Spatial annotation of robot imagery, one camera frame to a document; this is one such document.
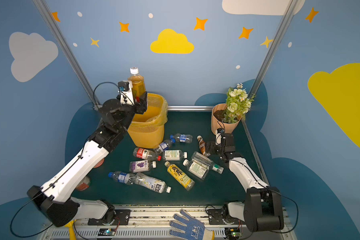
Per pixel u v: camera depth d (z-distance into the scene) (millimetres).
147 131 840
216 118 955
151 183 801
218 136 768
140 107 581
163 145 959
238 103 886
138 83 584
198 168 882
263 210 411
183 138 1011
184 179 818
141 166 883
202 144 974
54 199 384
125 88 511
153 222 734
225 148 674
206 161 947
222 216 745
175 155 941
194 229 706
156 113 849
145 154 911
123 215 748
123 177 820
